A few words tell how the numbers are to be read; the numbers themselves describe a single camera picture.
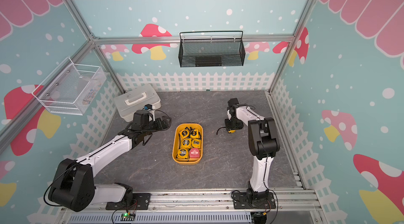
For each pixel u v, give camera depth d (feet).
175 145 2.90
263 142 1.76
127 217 2.39
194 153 2.87
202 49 3.24
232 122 2.83
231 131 3.15
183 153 2.84
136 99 3.27
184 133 3.10
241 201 2.42
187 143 2.94
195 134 3.09
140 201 2.48
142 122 2.21
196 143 3.01
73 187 1.37
